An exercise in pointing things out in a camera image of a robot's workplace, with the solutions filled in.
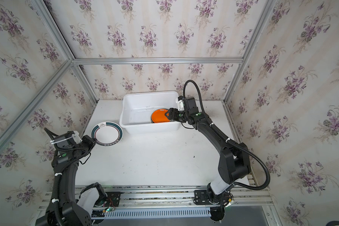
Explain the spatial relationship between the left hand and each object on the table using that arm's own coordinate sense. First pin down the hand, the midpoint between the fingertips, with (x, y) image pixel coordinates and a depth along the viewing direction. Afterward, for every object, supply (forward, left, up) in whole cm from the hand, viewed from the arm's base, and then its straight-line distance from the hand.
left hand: (95, 139), depth 79 cm
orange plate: (+27, -34, -12) cm, 46 cm away
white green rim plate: (+7, -3, -5) cm, 9 cm away
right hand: (+14, -45, +7) cm, 48 cm away
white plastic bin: (+36, -16, -13) cm, 42 cm away
